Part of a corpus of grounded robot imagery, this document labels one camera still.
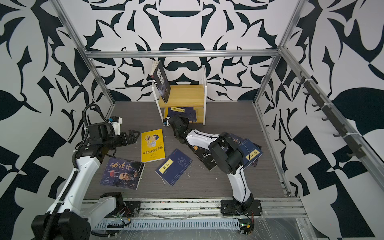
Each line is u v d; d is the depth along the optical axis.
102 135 0.60
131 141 0.70
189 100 0.92
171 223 0.71
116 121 0.71
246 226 0.71
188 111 1.01
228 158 0.52
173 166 0.88
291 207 0.76
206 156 0.91
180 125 0.74
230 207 0.74
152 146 0.94
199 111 0.96
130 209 0.73
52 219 0.37
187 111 1.01
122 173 0.85
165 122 0.85
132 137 0.70
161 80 0.85
